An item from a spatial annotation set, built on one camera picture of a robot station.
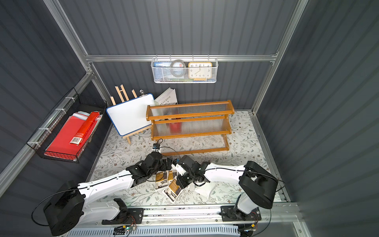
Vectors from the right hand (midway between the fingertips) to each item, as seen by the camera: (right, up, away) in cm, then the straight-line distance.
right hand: (176, 185), depth 79 cm
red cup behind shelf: (-4, +31, +26) cm, 41 cm away
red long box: (-45, +31, -7) cm, 55 cm away
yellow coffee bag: (-2, -2, 0) cm, 3 cm away
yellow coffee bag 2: (-9, +1, +5) cm, 11 cm away
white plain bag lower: (+16, -2, +2) cm, 17 cm away
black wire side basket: (-55, +45, 0) cm, 71 cm away
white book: (-7, +51, +17) cm, 54 cm away
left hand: (-6, +12, +5) cm, 15 cm away
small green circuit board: (-27, -19, -7) cm, 34 cm away
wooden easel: (-33, +54, +8) cm, 64 cm away
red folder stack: (-54, +23, -10) cm, 59 cm away
